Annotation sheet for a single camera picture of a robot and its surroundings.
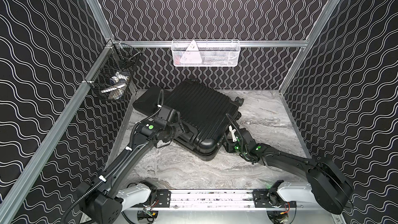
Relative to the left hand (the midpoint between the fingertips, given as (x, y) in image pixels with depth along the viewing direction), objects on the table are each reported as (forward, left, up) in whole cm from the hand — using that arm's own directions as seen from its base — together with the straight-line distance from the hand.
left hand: (180, 128), depth 75 cm
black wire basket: (+42, +45, +10) cm, 62 cm away
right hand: (+2, -24, -15) cm, 28 cm away
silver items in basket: (+22, +38, +6) cm, 44 cm away
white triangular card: (+40, -1, +15) cm, 43 cm away
